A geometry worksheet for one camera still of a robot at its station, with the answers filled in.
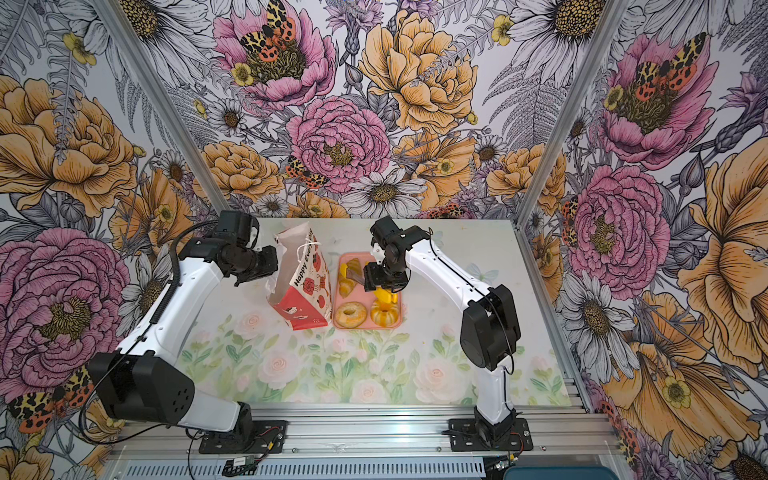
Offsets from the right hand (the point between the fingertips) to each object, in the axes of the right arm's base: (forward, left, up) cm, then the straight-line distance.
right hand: (377, 291), depth 84 cm
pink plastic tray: (+8, +7, -13) cm, 17 cm away
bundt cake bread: (-1, -1, -11) cm, 11 cm away
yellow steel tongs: (-4, -1, +5) cm, 7 cm away
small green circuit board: (-37, +33, -16) cm, 52 cm away
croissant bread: (+10, +11, -12) cm, 19 cm away
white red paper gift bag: (-2, +19, +6) cm, 21 cm away
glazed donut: (-2, +9, -12) cm, 15 cm away
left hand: (+2, +27, +6) cm, 28 cm away
